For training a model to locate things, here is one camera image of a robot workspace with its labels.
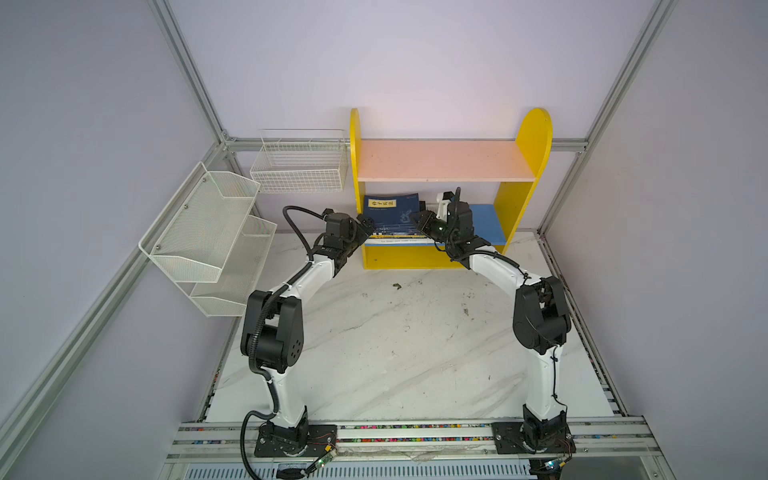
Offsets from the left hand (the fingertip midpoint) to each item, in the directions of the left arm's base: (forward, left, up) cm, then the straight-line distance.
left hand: (365, 229), depth 94 cm
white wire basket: (+18, +21, +13) cm, 31 cm away
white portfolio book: (0, -12, -6) cm, 13 cm away
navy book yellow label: (+4, -8, +3) cm, 9 cm away
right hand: (+1, -13, +5) cm, 14 cm away
